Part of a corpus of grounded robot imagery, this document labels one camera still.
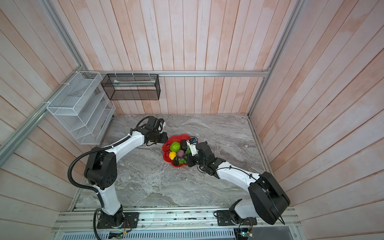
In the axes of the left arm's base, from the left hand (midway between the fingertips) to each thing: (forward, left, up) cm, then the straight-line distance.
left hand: (166, 140), depth 93 cm
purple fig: (-7, -10, -5) cm, 13 cm away
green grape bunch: (-12, -11, -6) cm, 17 cm away
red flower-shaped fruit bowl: (-2, 0, -6) cm, 6 cm away
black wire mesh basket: (+36, +26, +15) cm, 47 cm away
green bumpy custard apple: (-2, -6, -4) cm, 7 cm away
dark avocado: (0, -11, -5) cm, 12 cm away
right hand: (-12, -12, +1) cm, 17 cm away
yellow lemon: (-8, -4, -5) cm, 10 cm away
